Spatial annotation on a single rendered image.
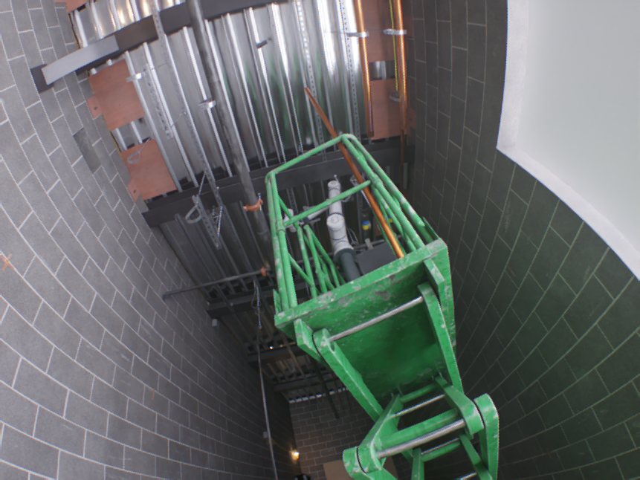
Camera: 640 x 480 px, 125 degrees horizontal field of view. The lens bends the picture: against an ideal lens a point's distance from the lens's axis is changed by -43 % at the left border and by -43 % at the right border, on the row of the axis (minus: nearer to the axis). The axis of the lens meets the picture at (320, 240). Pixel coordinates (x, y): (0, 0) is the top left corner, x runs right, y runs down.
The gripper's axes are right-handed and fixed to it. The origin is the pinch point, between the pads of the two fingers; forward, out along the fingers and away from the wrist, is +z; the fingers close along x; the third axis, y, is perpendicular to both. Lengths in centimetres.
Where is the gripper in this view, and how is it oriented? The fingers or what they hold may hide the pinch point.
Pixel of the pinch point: (315, 213)
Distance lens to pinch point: 275.6
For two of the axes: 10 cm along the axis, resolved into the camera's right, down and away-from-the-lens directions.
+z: 9.3, -3.0, -2.1
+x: -3.6, -8.4, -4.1
